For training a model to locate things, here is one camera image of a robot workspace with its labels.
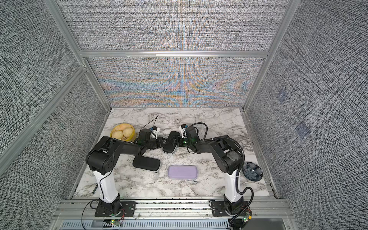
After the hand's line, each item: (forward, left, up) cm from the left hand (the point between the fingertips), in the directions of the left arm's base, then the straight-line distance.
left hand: (170, 142), depth 97 cm
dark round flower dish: (-22, -48, +1) cm, 53 cm away
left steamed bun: (+6, +36, +3) cm, 37 cm away
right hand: (+2, -2, +2) cm, 4 cm away
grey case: (-21, -7, +2) cm, 23 cm away
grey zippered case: (-14, +14, 0) cm, 20 cm away
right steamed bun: (+7, +29, +4) cm, 30 cm away
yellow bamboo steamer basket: (+14, +36, +1) cm, 38 cm away
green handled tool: (-27, +42, -2) cm, 50 cm away
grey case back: (-3, -1, +4) cm, 5 cm away
